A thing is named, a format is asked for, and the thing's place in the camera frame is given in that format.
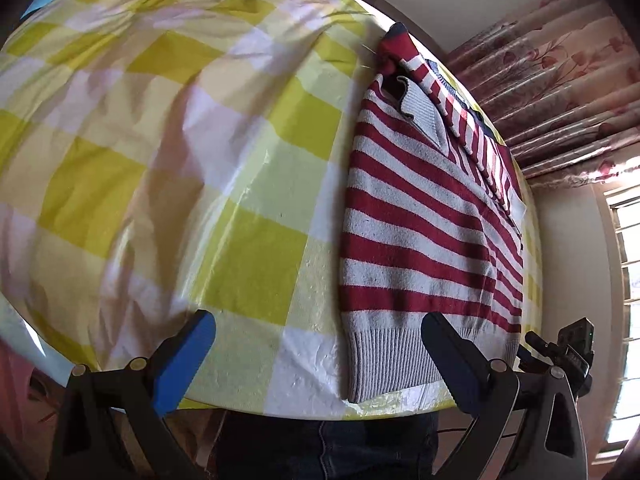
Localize window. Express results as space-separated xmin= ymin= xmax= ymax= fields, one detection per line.
xmin=597 ymin=180 xmax=640 ymax=461

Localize yellow white checked sheet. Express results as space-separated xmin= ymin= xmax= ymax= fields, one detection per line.
xmin=0 ymin=0 xmax=545 ymax=421

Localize person's legs in jeans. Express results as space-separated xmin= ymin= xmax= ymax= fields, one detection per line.
xmin=215 ymin=407 xmax=442 ymax=480

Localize red white navy striped sweater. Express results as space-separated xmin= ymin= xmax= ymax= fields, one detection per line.
xmin=336 ymin=22 xmax=526 ymax=403

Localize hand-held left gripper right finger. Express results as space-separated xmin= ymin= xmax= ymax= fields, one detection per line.
xmin=421 ymin=312 xmax=588 ymax=480

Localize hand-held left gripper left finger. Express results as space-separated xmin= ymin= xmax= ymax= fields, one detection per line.
xmin=50 ymin=310 xmax=217 ymax=480

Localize pink floral curtain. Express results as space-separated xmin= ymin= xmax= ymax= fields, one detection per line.
xmin=445 ymin=0 xmax=640 ymax=191

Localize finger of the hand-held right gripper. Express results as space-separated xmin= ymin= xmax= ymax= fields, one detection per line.
xmin=517 ymin=330 xmax=556 ymax=368

